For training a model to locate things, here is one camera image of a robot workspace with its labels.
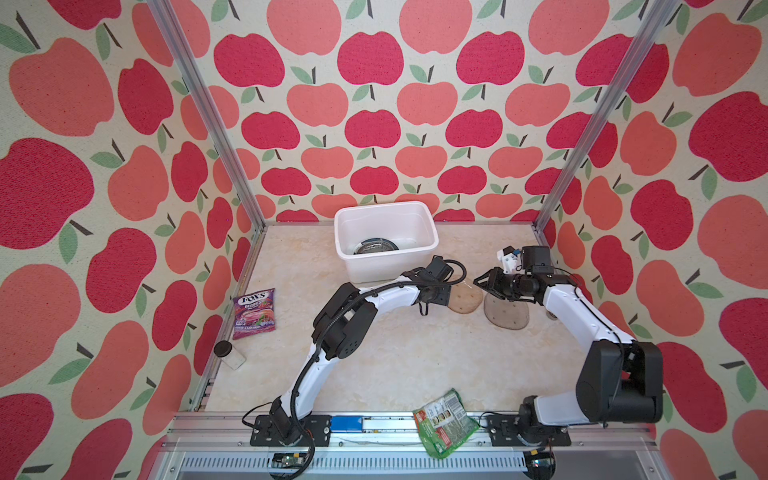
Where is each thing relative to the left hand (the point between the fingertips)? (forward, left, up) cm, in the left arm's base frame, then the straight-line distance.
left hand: (446, 296), depth 97 cm
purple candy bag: (-5, +62, 0) cm, 62 cm away
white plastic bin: (+27, +10, +5) cm, 30 cm away
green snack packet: (-37, +6, -2) cm, 38 cm away
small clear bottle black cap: (-21, +62, +5) cm, 66 cm away
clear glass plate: (+22, +24, +1) cm, 32 cm away
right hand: (-2, -9, +11) cm, 14 cm away
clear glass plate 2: (+2, -7, -3) cm, 8 cm away
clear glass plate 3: (-5, -19, -2) cm, 20 cm away
